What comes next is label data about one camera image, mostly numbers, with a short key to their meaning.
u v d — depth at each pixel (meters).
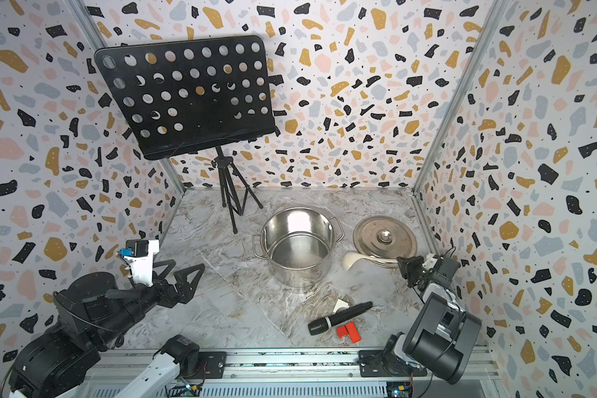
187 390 0.71
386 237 1.03
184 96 0.66
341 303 0.84
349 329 0.80
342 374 0.74
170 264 0.59
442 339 0.45
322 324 0.78
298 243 1.00
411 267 0.80
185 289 0.50
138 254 0.46
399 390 0.72
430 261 0.83
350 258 0.91
